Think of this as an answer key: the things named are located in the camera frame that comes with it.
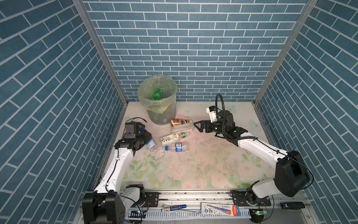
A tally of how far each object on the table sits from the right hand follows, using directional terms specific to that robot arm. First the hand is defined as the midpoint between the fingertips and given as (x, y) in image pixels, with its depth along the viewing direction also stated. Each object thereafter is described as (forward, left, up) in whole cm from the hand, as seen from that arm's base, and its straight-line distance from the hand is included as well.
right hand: (197, 122), depth 82 cm
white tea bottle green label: (-3, +17, -15) cm, 23 cm away
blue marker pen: (-41, +10, -19) cm, 47 cm away
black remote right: (-35, -50, -18) cm, 64 cm away
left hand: (-7, +28, -5) cm, 30 cm away
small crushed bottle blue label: (-9, +11, -16) cm, 22 cm away
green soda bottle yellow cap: (+25, +30, -3) cm, 40 cm away
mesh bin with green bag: (+8, +23, -1) cm, 24 cm away
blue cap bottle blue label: (-14, +26, -6) cm, 30 cm away
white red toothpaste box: (-40, -9, -19) cm, 46 cm away
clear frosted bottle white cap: (+7, +10, -18) cm, 22 cm away
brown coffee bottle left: (+11, +15, -15) cm, 24 cm away
